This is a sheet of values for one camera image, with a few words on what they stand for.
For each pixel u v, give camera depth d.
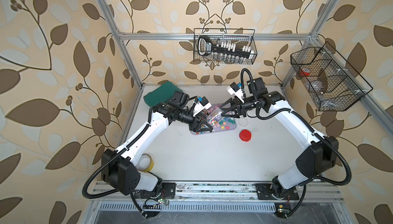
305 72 0.81
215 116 0.69
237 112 0.63
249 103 0.63
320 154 0.42
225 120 0.99
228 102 0.68
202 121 0.62
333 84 0.73
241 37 0.91
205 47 0.87
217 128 0.96
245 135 0.93
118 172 0.40
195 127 0.63
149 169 0.79
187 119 0.63
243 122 0.99
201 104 0.63
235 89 0.61
